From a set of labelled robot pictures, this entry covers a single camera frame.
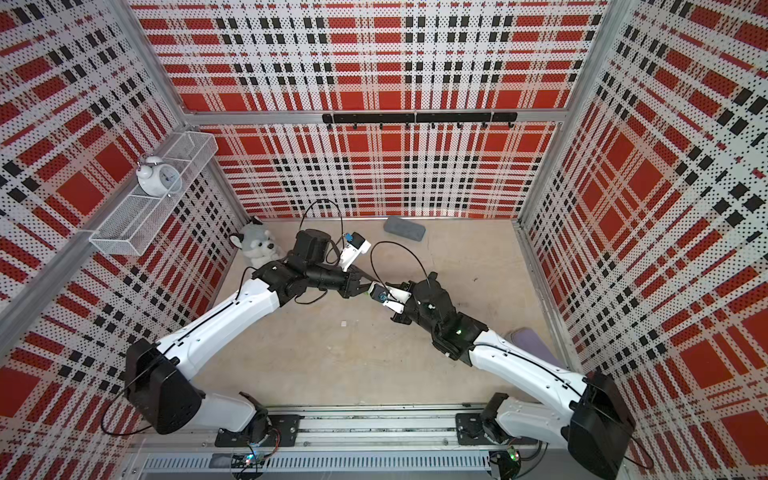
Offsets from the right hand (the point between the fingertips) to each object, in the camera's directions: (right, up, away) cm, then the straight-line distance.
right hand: (394, 283), depth 76 cm
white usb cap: (-16, -15, +17) cm, 28 cm away
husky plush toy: (-43, +10, +16) cm, 47 cm away
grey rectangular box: (+3, +17, +42) cm, 46 cm away
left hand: (-3, 0, -2) cm, 4 cm away
